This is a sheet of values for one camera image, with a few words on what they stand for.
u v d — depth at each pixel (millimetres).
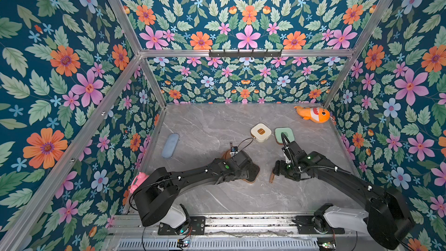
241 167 651
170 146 982
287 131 1037
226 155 912
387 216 398
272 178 870
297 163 626
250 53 912
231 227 748
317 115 1037
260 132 1020
